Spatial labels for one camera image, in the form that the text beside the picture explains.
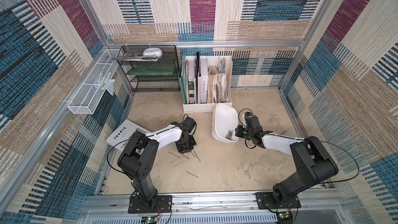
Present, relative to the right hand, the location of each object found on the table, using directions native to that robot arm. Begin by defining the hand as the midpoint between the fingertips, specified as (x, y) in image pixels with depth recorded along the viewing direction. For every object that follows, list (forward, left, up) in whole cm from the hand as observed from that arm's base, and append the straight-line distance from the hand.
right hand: (235, 128), depth 96 cm
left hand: (-11, +26, -3) cm, 28 cm away
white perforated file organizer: (+24, +16, +16) cm, 33 cm away
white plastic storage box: (+8, +5, -4) cm, 10 cm away
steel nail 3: (-3, +4, -3) cm, 6 cm away
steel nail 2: (-15, +37, -3) cm, 40 cm away
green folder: (+16, +31, +26) cm, 43 cm away
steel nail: (-25, +26, -4) cm, 37 cm away
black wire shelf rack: (+35, +54, +19) cm, 67 cm away
